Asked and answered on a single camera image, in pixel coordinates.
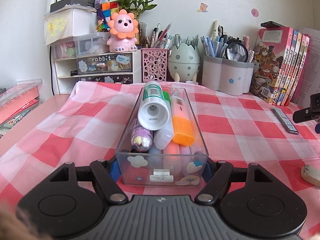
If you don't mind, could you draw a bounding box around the black drawer with bunny print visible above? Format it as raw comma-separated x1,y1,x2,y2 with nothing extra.
79,73,135,84

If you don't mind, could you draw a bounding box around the egg-shaped pen holder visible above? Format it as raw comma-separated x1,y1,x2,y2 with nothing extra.
167,42,202,85

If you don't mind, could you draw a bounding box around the small colourful figurine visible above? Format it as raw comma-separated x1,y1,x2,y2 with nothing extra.
97,19,110,33

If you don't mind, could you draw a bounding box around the lucky bamboo plant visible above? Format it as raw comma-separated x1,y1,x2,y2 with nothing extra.
117,0,158,23

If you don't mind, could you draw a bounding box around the orange highlighter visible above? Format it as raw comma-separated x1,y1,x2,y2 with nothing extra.
169,95,195,145

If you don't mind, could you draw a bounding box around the pink perforated pen holder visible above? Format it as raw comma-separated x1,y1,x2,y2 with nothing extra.
141,48,168,83

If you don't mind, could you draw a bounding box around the clear drawer with cloud stickers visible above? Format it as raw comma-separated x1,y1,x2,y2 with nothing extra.
76,53,133,75

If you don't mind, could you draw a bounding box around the small dark grey box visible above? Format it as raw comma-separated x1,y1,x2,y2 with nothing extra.
70,0,97,7

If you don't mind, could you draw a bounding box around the comic book with cartoon cover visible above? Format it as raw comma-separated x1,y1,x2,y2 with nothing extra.
249,27,295,105

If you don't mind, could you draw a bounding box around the white drawer organizer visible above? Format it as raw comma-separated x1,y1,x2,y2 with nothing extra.
51,49,142,96

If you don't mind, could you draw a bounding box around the group of black and red pens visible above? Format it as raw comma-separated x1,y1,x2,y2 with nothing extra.
145,21,173,49

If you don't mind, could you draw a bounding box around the grey utility knife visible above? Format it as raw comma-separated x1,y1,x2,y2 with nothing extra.
272,107,299,135

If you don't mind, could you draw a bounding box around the large dark grey box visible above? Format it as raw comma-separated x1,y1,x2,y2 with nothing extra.
50,1,75,13

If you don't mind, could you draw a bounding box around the green highlighter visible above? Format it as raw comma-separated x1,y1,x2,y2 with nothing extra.
153,91,173,151

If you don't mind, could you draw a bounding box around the blue-spine comic book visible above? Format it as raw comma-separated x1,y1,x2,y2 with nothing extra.
271,30,300,105

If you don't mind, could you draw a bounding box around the colourful puzzle cube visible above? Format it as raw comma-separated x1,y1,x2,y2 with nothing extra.
101,1,120,29

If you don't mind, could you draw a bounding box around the white eraser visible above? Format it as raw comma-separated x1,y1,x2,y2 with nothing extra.
301,164,320,188

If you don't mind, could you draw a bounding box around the open white text book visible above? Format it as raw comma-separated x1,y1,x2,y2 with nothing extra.
296,27,320,108

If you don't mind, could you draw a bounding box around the green glue stick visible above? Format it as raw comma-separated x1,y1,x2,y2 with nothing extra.
137,81,169,130

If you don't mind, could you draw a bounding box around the pink checked tablecloth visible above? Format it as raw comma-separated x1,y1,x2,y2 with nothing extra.
0,80,320,205

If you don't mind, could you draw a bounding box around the purple pen with cartoon topper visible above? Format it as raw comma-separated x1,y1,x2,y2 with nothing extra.
131,117,153,153

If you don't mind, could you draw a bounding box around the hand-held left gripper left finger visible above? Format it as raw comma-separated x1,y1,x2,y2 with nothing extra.
46,159,128,204

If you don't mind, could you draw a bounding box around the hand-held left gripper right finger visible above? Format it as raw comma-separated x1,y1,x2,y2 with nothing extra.
195,159,277,204

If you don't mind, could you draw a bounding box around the clear compartment box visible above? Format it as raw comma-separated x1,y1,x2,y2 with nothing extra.
74,32,112,58

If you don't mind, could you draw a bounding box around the black flat clip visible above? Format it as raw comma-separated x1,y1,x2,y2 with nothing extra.
260,21,285,28

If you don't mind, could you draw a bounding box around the yellow sticker sheet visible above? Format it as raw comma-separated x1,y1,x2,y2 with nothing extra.
44,14,70,46

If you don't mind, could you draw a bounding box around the clear plastic organizer box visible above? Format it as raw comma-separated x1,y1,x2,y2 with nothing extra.
115,87,209,187

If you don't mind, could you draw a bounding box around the clear box with pink items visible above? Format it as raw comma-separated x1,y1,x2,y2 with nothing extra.
51,41,77,61

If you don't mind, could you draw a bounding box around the white storage box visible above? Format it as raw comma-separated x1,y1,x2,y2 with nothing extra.
44,8,98,46

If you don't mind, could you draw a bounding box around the pink stationery stack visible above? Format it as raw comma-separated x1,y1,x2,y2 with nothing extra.
0,80,43,124

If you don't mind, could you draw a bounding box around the pink-spine comic book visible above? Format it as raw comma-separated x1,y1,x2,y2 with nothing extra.
277,32,305,106

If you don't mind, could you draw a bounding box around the brown clear container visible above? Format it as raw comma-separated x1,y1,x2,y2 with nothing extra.
136,21,147,48

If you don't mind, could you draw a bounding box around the pink lion toy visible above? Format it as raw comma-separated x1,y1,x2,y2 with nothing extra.
107,9,139,53

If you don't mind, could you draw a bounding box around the magnifying glass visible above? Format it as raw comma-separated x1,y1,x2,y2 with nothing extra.
226,42,249,62

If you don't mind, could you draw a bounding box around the cloud-shaped pen holder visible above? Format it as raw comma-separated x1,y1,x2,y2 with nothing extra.
201,54,255,96

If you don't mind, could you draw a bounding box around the yellow-spine comic book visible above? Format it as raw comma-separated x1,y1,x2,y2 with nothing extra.
282,34,311,106

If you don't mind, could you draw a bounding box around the group of grey gel pens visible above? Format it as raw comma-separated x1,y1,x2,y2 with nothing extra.
171,33,200,49

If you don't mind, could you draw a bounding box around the group of blue and black pens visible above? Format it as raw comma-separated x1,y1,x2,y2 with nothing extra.
204,20,255,63

